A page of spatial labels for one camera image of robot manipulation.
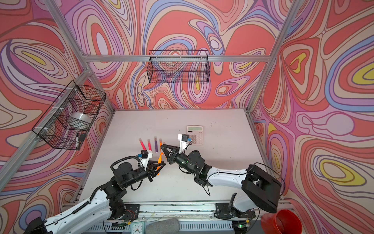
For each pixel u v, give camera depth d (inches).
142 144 38.9
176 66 36.7
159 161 27.7
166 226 26.2
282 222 27.6
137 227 26.6
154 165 27.2
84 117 29.0
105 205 21.7
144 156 25.3
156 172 27.1
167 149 27.7
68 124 28.3
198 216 28.7
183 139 25.6
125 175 22.7
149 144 39.0
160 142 39.0
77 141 28.3
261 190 16.9
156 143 39.0
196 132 40.3
